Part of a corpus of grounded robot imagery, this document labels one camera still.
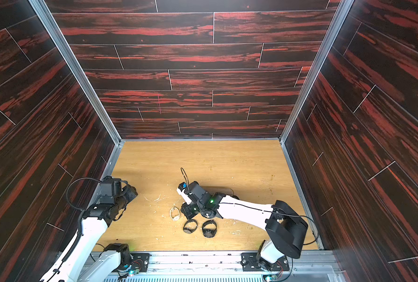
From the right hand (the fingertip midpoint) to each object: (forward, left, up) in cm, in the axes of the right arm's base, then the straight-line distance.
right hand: (185, 206), depth 82 cm
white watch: (-1, +6, -7) cm, 10 cm away
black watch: (-6, -2, -9) cm, 11 cm away
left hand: (+6, +25, +4) cm, 26 cm away
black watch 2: (-10, -12, -5) cm, 16 cm away
